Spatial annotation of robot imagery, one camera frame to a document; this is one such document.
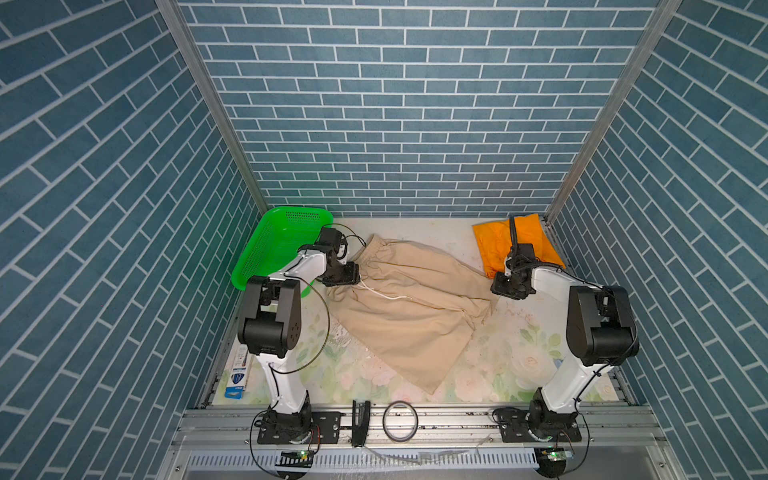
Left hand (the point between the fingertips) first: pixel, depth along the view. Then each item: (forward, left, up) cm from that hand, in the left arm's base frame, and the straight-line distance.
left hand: (352, 277), depth 98 cm
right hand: (-2, -48, -2) cm, 48 cm away
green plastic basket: (+18, +29, -1) cm, 34 cm away
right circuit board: (-49, -52, -5) cm, 72 cm away
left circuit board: (-48, +10, -8) cm, 50 cm away
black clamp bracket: (-42, -5, -2) cm, 42 cm away
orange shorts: (+15, -52, +1) cm, 54 cm away
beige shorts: (-10, -20, -3) cm, 23 cm away
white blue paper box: (-29, +29, -4) cm, 42 cm away
